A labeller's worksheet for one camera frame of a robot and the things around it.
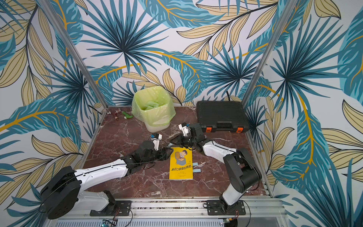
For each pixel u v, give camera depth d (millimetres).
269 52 851
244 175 457
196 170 864
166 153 731
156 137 734
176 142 812
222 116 1065
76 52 858
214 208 733
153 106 1014
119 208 730
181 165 874
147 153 636
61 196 398
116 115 1127
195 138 703
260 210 733
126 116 1101
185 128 822
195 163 879
